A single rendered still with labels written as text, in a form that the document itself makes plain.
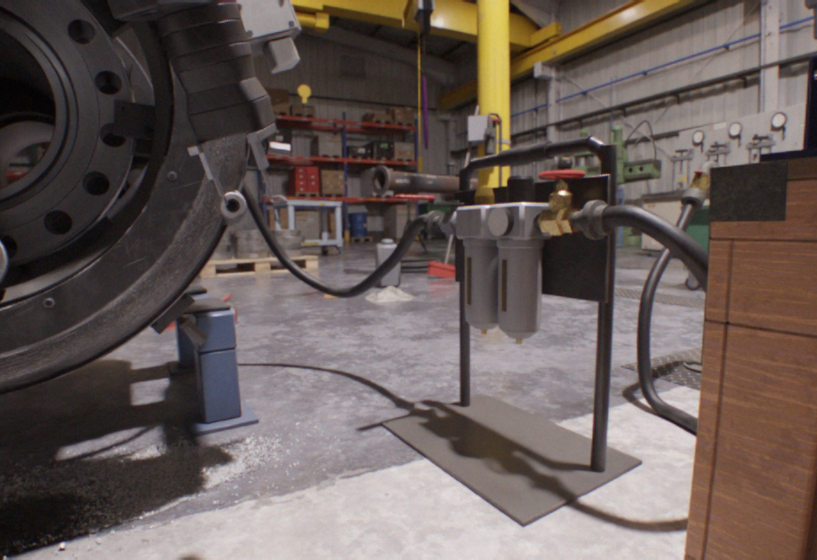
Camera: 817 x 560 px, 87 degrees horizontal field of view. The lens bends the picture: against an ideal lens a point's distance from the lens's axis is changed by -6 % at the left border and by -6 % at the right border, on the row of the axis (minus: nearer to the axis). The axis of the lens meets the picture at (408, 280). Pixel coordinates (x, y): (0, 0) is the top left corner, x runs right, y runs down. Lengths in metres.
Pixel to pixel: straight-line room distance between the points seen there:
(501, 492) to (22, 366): 0.68
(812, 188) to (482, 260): 0.56
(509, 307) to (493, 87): 3.46
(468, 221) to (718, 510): 0.59
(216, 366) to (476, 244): 0.61
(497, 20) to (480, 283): 3.64
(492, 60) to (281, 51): 3.52
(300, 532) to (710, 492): 0.51
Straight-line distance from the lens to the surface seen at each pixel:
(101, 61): 0.84
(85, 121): 0.82
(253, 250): 4.87
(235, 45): 0.48
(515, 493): 0.79
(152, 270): 0.68
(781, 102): 11.57
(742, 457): 0.48
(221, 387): 1.08
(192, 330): 0.82
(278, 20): 0.81
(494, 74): 4.20
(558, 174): 0.74
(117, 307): 0.68
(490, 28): 4.33
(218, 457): 0.96
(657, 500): 0.85
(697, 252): 0.67
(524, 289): 0.80
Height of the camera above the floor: 0.42
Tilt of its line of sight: 6 degrees down
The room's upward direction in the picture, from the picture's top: 1 degrees counter-clockwise
